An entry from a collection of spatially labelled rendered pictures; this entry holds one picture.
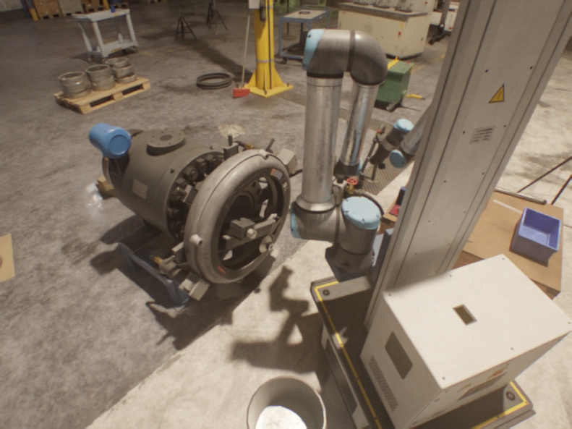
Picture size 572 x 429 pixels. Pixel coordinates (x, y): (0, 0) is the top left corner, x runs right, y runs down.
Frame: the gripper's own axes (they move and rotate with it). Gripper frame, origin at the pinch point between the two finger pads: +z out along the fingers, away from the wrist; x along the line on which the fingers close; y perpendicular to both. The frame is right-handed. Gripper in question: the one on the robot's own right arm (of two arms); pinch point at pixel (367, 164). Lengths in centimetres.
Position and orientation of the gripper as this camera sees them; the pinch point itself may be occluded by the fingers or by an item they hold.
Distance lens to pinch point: 194.2
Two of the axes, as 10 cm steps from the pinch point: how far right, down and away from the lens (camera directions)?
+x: 8.9, -2.1, 4.2
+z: -2.8, 4.8, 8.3
